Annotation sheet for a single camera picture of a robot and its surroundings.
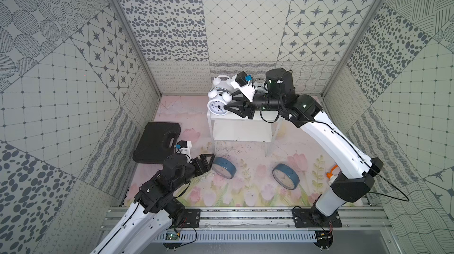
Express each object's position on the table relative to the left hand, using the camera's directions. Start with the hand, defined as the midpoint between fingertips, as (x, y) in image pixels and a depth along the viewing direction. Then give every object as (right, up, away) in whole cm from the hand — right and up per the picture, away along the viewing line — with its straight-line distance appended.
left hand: (213, 160), depth 70 cm
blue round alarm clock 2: (+32, -9, +7) cm, 34 cm away
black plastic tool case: (-32, +4, +23) cm, 40 cm away
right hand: (+7, +23, -8) cm, 25 cm away
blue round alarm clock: (+4, -5, +8) cm, 10 cm away
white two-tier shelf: (+7, +12, +16) cm, 21 cm away
